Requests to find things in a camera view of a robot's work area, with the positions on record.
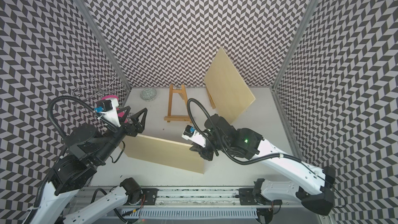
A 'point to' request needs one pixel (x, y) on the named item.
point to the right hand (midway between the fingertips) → (194, 150)
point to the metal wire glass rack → (101, 85)
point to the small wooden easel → (211, 99)
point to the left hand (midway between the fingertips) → (139, 111)
